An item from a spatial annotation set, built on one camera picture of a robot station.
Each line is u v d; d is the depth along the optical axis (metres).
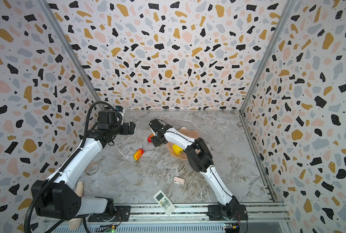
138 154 0.93
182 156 0.95
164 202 0.76
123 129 0.73
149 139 1.00
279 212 0.76
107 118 0.61
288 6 0.71
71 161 0.46
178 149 0.92
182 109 1.25
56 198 0.40
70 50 0.84
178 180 0.84
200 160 0.59
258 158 1.00
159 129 0.77
